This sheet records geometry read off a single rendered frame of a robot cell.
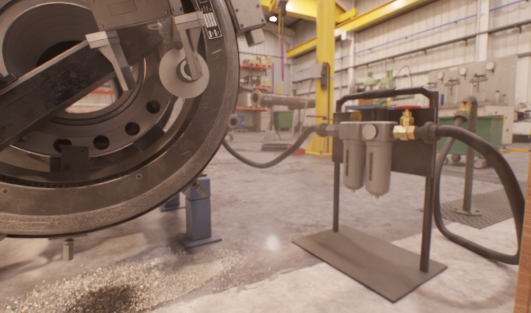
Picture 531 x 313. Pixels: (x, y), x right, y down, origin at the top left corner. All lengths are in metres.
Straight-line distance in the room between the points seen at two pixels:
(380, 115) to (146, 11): 0.68
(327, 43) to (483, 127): 2.24
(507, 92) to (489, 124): 3.26
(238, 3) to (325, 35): 3.53
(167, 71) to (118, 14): 0.17
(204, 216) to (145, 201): 0.46
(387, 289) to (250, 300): 0.37
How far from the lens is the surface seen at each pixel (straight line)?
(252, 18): 0.79
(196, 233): 1.07
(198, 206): 1.04
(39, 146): 0.75
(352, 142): 0.92
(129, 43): 0.61
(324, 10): 4.39
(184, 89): 0.63
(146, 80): 0.75
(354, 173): 0.94
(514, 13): 11.78
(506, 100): 6.60
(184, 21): 0.47
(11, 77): 0.60
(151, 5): 0.48
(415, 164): 0.90
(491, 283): 1.04
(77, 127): 0.73
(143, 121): 0.74
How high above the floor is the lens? 0.45
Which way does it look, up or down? 5 degrees down
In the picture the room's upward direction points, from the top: straight up
